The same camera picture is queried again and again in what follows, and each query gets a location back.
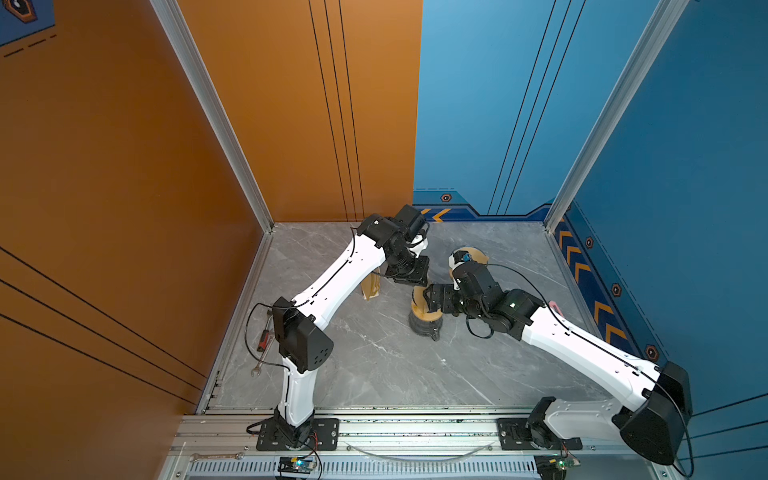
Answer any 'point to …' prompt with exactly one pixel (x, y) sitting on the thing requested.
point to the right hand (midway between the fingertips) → (435, 293)
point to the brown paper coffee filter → (476, 255)
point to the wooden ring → (420, 305)
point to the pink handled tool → (553, 304)
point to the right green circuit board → (555, 466)
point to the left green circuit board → (296, 464)
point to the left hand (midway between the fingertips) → (424, 280)
